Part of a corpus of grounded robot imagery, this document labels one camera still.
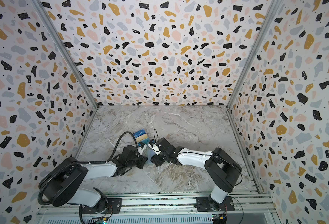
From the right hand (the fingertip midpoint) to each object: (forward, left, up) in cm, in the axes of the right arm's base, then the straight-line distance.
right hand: (154, 155), depth 86 cm
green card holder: (+4, +3, -6) cm, 7 cm away
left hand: (+1, +3, -4) cm, 5 cm away
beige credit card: (+13, +11, -1) cm, 17 cm away
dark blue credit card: (+16, +12, -1) cm, 20 cm away
